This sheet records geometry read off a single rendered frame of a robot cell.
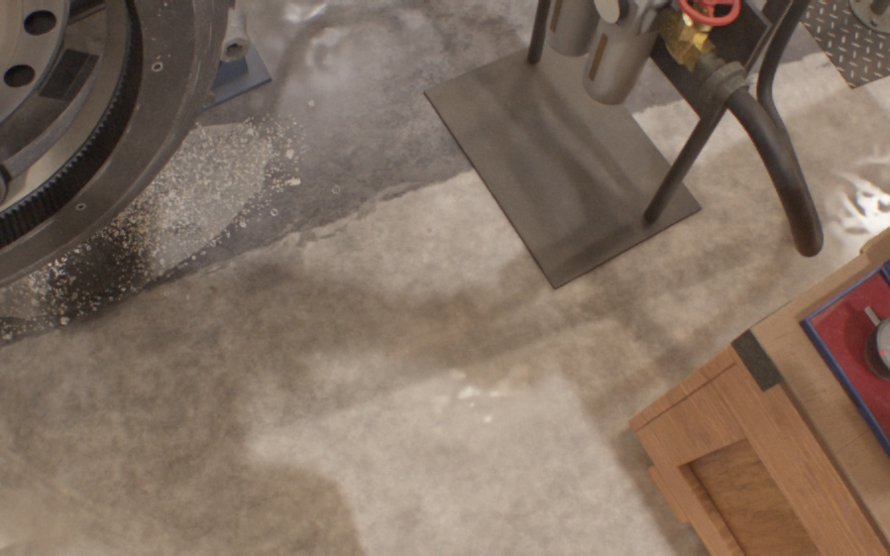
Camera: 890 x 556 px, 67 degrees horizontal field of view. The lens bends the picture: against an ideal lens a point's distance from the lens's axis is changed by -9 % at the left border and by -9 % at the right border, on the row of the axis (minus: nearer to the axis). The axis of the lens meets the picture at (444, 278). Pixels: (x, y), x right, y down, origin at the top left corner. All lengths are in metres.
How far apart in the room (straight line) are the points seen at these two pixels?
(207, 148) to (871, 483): 1.08
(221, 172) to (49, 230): 0.43
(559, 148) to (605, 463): 0.52
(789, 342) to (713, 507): 0.38
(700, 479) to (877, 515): 0.36
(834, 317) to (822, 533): 0.22
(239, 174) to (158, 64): 0.52
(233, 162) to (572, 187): 0.56
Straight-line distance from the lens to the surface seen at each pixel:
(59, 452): 1.20
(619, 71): 0.98
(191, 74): 0.79
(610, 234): 1.21
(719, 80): 0.84
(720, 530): 1.02
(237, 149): 1.29
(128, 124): 0.82
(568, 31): 1.04
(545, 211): 1.20
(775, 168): 0.85
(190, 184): 1.26
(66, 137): 0.91
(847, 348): 0.72
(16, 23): 0.86
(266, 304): 1.15
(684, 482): 1.02
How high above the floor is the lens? 1.06
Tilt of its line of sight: 68 degrees down
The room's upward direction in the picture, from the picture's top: 5 degrees clockwise
